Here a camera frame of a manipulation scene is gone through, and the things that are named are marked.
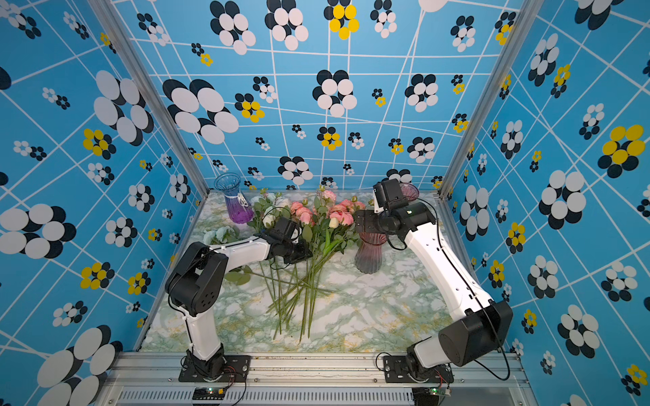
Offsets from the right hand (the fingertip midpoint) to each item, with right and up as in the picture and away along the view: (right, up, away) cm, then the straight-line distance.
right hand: (374, 220), depth 78 cm
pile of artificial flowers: (-28, -23, +12) cm, 38 cm away
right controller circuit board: (+14, -48, -9) cm, 51 cm away
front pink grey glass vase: (-1, -12, +6) cm, 14 cm away
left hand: (-20, -13, +17) cm, 29 cm away
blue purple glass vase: (-52, +5, +23) cm, 57 cm away
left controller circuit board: (-49, -50, -6) cm, 70 cm away
